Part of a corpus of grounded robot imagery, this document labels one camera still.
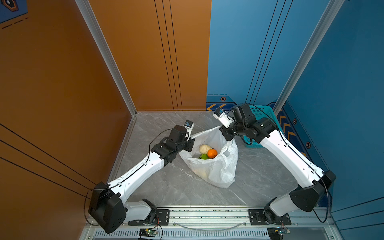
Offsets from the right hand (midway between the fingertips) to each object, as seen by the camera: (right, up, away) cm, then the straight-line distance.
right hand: (219, 127), depth 74 cm
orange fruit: (-3, -16, +13) cm, 20 cm away
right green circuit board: (+26, -51, -4) cm, 57 cm away
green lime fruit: (-7, -18, +14) cm, 23 cm away
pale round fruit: (-7, -13, +17) cm, 23 cm away
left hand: (-15, -5, +6) cm, 16 cm away
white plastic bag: (0, -22, 0) cm, 22 cm away
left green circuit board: (-35, -50, -4) cm, 61 cm away
